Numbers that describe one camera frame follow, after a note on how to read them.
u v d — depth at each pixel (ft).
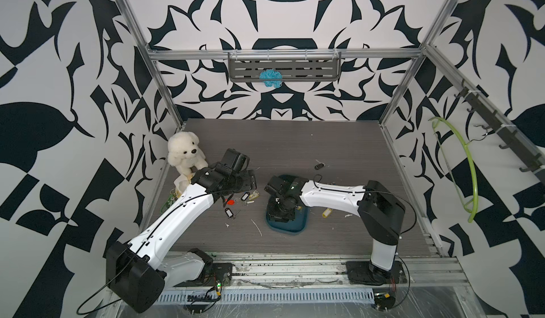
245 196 3.03
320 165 3.37
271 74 2.99
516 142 1.81
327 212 2.91
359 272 2.44
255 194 3.06
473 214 2.13
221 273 2.42
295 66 3.10
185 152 2.86
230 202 3.01
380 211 1.65
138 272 1.21
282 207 2.38
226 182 1.77
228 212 2.92
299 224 2.75
